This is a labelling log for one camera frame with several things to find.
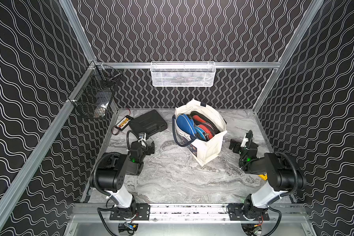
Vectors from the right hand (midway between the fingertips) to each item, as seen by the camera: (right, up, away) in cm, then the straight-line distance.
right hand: (240, 141), depth 96 cm
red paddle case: (-23, +10, -8) cm, 26 cm away
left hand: (-62, +1, -2) cm, 62 cm away
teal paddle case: (-28, +5, -13) cm, 31 cm away
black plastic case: (-60, +12, +10) cm, 62 cm away
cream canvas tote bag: (-27, -4, -18) cm, 32 cm away
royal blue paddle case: (-36, +12, -13) cm, 40 cm away
